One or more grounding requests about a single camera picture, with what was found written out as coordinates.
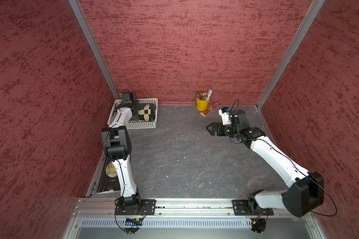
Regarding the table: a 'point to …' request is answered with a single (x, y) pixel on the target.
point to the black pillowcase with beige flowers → (146, 112)
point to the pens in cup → (205, 96)
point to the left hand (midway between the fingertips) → (138, 108)
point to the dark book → (109, 181)
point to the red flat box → (213, 107)
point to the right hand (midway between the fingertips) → (211, 130)
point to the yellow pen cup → (202, 105)
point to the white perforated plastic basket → (136, 125)
